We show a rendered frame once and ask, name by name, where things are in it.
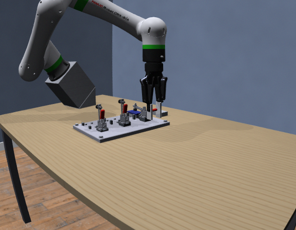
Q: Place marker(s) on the blue rectangular block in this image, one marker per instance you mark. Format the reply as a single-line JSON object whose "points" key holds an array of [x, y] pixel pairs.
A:
{"points": [[131, 112]]}

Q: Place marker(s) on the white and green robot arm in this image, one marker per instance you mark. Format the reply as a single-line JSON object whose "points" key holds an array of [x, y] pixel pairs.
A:
{"points": [[151, 31]]}

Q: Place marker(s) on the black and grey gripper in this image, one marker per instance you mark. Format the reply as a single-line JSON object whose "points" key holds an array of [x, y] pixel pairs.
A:
{"points": [[153, 79]]}

